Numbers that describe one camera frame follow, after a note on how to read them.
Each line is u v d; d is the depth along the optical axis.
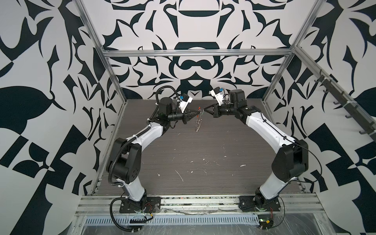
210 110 0.78
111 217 0.68
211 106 0.76
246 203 0.74
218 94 0.73
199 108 0.82
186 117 0.73
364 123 0.55
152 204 0.74
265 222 0.71
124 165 0.46
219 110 0.72
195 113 0.79
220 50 0.92
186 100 0.71
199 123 0.81
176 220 0.65
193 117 0.79
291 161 0.45
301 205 0.76
